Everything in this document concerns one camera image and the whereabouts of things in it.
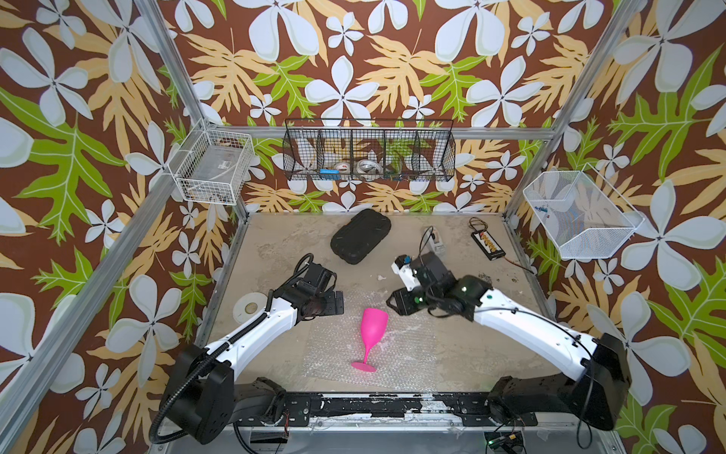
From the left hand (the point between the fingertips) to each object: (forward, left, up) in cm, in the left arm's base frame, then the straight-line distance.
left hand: (331, 300), depth 86 cm
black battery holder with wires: (+29, -60, -8) cm, 67 cm away
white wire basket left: (+32, +37, +26) cm, 56 cm away
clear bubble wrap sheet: (-15, -23, -8) cm, 29 cm away
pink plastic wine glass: (-7, -13, -3) cm, 15 cm away
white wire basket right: (+17, -75, +20) cm, 80 cm away
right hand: (-4, -17, +8) cm, 19 cm away
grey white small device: (+28, -36, -4) cm, 46 cm away
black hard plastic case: (+28, -7, -5) cm, 29 cm away
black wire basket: (+47, -12, +22) cm, 53 cm away
